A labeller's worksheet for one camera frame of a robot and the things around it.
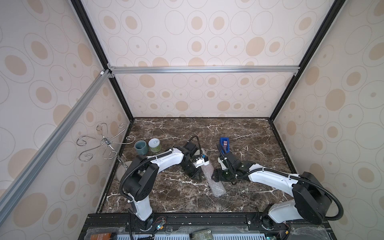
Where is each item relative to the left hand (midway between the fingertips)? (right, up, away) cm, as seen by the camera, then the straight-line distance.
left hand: (204, 179), depth 81 cm
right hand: (+10, 0, +5) cm, 11 cm away
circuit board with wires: (-21, -17, -8) cm, 28 cm away
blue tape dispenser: (+15, +19, +16) cm, 29 cm away
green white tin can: (-32, +17, +16) cm, 40 cm away
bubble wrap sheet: (+7, -4, -2) cm, 8 cm away
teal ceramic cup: (-41, +16, +18) cm, 47 cm away
